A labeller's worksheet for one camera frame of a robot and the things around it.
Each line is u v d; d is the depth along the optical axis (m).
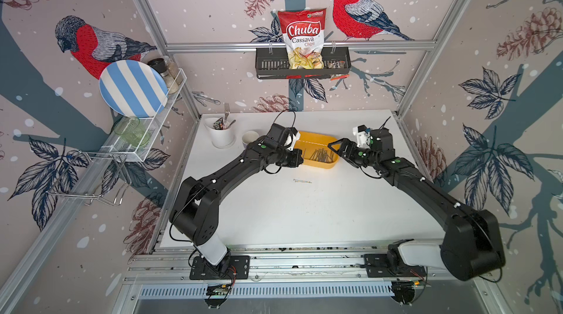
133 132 0.70
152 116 0.78
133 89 0.73
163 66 0.80
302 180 0.98
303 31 0.80
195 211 0.44
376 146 0.66
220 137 1.02
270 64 0.95
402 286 0.70
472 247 0.40
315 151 1.06
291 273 0.73
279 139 0.67
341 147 0.74
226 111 1.07
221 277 0.71
